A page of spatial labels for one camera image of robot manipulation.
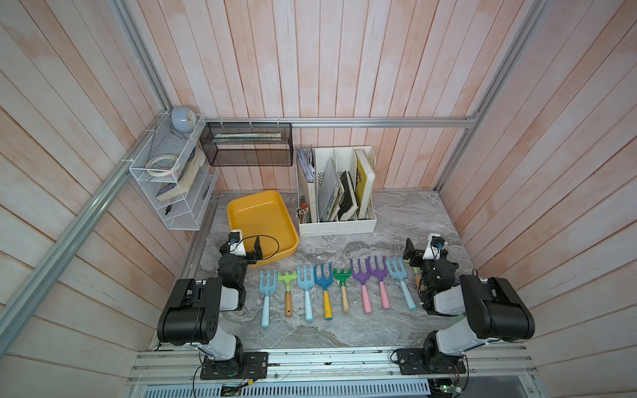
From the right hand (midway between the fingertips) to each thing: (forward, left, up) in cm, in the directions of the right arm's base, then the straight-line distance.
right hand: (421, 238), depth 90 cm
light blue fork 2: (-8, +8, -10) cm, 15 cm away
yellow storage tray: (+18, +63, -9) cm, 66 cm away
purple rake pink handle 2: (-9, +14, -11) cm, 20 cm away
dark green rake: (-10, +29, -10) cm, 32 cm away
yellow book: (+15, +21, +13) cm, 29 cm away
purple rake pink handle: (-11, +21, -11) cm, 26 cm away
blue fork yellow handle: (-13, +35, -11) cm, 39 cm away
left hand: (-1, +65, 0) cm, 65 cm away
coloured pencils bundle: (+6, +44, +7) cm, 45 cm away
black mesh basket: (+37, +69, +16) cm, 79 cm away
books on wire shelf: (+3, +85, +21) cm, 88 cm away
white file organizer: (+15, +32, +11) cm, 36 cm away
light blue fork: (-14, +42, -10) cm, 46 cm away
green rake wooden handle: (-12, +50, -10) cm, 52 cm away
